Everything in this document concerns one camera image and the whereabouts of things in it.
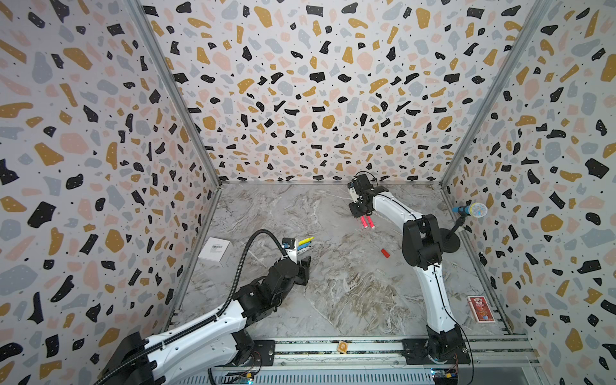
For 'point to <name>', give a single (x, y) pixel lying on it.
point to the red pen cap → (385, 253)
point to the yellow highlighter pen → (305, 241)
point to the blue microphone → (477, 209)
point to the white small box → (216, 251)
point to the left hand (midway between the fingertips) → (308, 257)
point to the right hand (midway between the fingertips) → (359, 208)
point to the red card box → (481, 309)
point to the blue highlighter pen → (302, 246)
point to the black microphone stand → (450, 240)
